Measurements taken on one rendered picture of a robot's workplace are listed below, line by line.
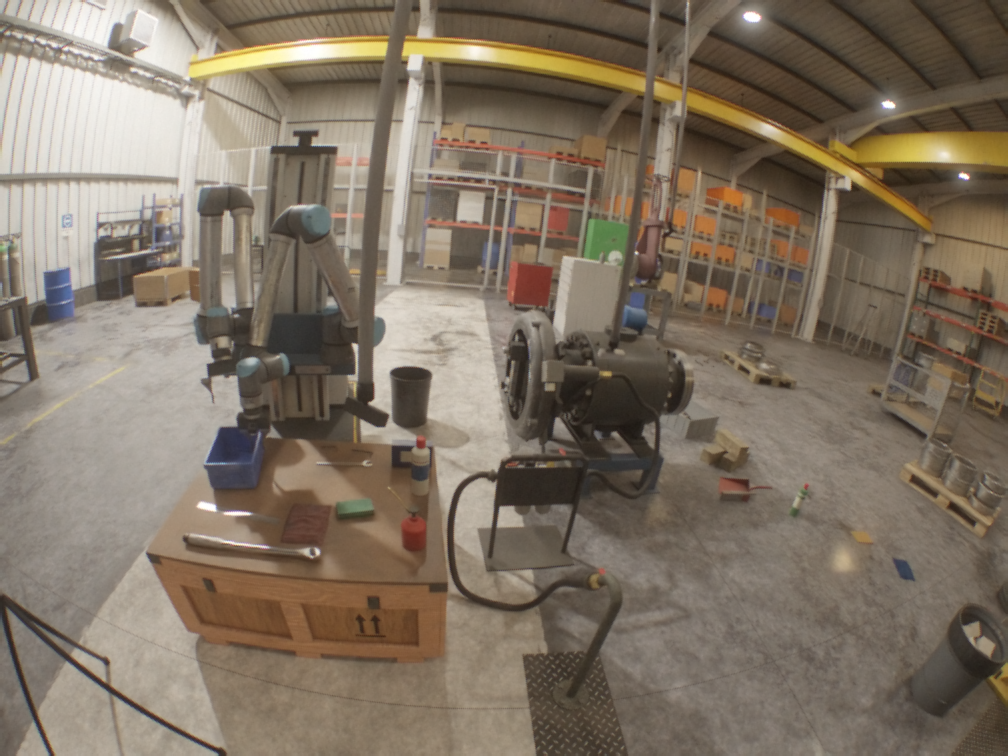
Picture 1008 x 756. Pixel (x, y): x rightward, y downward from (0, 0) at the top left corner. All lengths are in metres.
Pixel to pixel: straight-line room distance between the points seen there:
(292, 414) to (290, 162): 1.36
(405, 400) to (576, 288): 3.84
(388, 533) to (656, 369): 1.77
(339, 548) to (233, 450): 0.75
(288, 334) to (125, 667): 1.72
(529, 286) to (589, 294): 1.78
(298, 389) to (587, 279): 4.69
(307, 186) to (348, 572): 1.75
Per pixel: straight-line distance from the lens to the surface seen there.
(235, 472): 1.62
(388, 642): 1.54
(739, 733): 1.79
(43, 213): 9.39
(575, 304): 6.20
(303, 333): 2.21
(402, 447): 1.64
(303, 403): 2.44
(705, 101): 11.35
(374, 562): 1.30
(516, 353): 2.34
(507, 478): 1.74
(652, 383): 2.49
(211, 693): 1.69
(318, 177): 2.18
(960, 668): 2.30
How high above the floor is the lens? 1.40
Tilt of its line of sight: 20 degrees down
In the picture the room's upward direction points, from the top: 7 degrees clockwise
